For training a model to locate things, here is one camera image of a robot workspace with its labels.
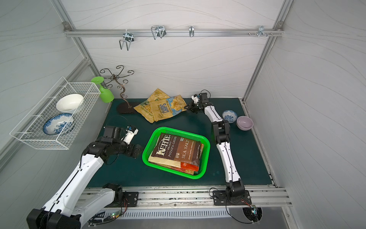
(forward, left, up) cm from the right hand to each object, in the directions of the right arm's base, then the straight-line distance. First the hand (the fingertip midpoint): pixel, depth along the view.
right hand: (184, 106), depth 112 cm
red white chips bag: (-48, -4, +3) cm, 48 cm away
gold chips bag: (+12, +24, +1) cm, 27 cm away
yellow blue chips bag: (+1, +13, -2) cm, 14 cm away
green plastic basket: (-33, +18, +5) cm, 38 cm away
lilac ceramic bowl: (-13, -45, -2) cm, 47 cm away
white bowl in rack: (-29, +57, +32) cm, 71 cm away
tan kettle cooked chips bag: (-51, -3, +3) cm, 51 cm away
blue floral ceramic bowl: (-7, -36, -3) cm, 37 cm away
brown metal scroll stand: (-2, +51, -2) cm, 51 cm away
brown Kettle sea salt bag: (-40, +5, +4) cm, 40 cm away
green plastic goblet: (-9, +52, +18) cm, 55 cm away
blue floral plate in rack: (-41, +55, +30) cm, 75 cm away
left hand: (-41, +25, +11) cm, 49 cm away
